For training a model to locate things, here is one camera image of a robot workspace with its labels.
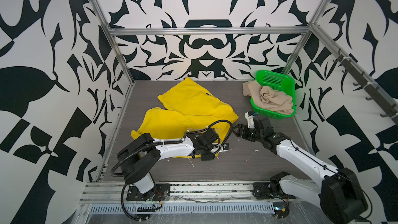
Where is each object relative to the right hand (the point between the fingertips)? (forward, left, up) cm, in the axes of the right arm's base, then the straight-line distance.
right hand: (236, 129), depth 84 cm
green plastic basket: (+41, -42, -8) cm, 59 cm away
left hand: (-7, +12, -7) cm, 15 cm away
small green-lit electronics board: (-34, -17, -12) cm, 40 cm away
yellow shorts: (+22, +27, -10) cm, 36 cm away
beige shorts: (+21, -23, -2) cm, 31 cm away
